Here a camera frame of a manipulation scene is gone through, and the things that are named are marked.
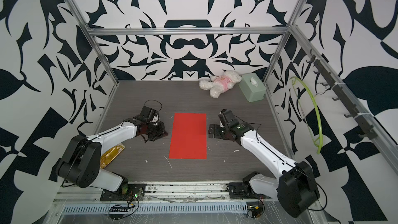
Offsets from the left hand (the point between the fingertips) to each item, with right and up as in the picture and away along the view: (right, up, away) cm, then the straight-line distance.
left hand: (168, 130), depth 89 cm
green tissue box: (+55, +25, +19) cm, 63 cm away
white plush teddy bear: (+32, +27, +19) cm, 46 cm away
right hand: (+26, +1, -5) cm, 27 cm away
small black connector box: (+43, -33, -17) cm, 57 cm away
